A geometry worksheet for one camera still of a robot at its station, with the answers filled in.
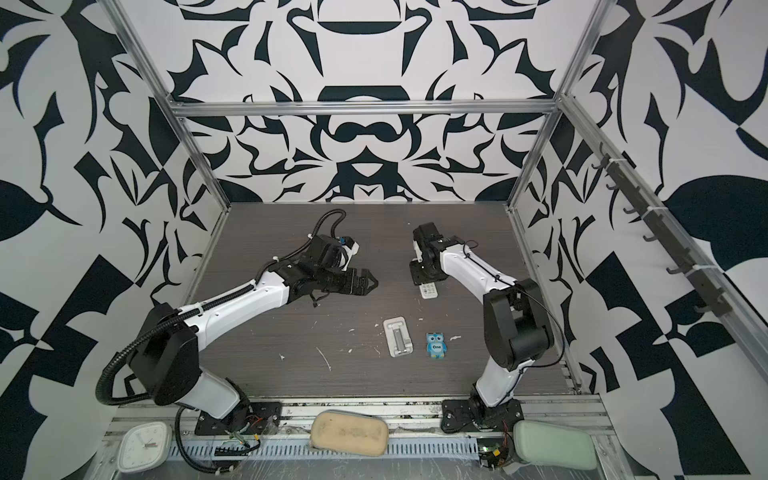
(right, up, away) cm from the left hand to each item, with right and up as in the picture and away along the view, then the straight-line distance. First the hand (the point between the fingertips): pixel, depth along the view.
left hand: (368, 277), depth 82 cm
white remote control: (+17, -5, +5) cm, 18 cm away
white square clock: (-49, -36, -14) cm, 63 cm away
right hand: (+16, 0, +10) cm, 19 cm away
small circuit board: (+29, -40, -11) cm, 51 cm away
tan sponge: (-4, -34, -13) cm, 36 cm away
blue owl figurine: (+19, -20, +3) cm, 27 cm away
